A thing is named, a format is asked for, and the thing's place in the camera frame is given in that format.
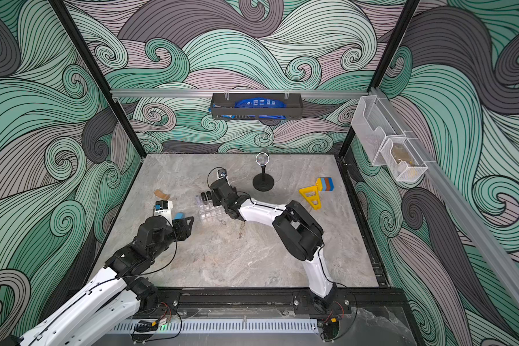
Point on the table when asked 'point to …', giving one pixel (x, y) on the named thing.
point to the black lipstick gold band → (203, 196)
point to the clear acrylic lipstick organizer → (209, 213)
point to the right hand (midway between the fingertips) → (223, 188)
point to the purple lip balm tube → (197, 200)
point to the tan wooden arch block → (161, 194)
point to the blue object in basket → (259, 103)
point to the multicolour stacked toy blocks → (326, 184)
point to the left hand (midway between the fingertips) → (189, 216)
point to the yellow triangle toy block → (312, 194)
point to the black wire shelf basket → (223, 106)
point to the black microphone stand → (263, 182)
